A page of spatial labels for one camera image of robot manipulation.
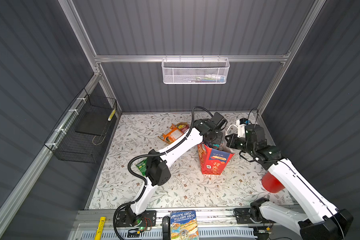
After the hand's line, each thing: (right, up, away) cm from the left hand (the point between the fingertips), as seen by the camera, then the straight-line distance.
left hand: (217, 138), depth 83 cm
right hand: (+3, +1, -8) cm, 8 cm away
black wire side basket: (-70, +2, -11) cm, 71 cm away
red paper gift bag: (-4, -12, -6) cm, 14 cm away
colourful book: (-19, -40, -13) cm, 46 cm away
